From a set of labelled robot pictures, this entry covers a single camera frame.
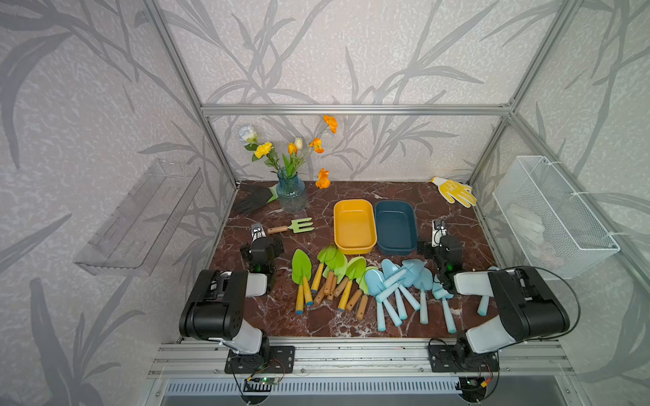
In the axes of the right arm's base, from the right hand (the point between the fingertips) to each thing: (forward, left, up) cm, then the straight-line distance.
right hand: (433, 234), depth 95 cm
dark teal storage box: (+8, +12, -7) cm, 16 cm away
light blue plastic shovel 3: (-17, +5, -7) cm, 19 cm away
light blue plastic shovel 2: (-12, +18, -3) cm, 22 cm away
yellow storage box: (+6, +29, -3) cm, 30 cm away
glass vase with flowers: (+18, +55, +6) cm, 58 cm away
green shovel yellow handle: (-12, +50, -5) cm, 51 cm away
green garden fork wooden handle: (+8, +55, -6) cm, 56 cm away
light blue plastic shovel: (-16, +23, -5) cm, 29 cm away
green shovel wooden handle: (-8, +38, -4) cm, 39 cm away
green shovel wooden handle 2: (-17, +28, -5) cm, 33 cm away
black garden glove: (+23, +76, -4) cm, 79 cm away
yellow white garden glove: (+27, -18, -6) cm, 33 cm away
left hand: (-1, +65, +1) cm, 65 cm away
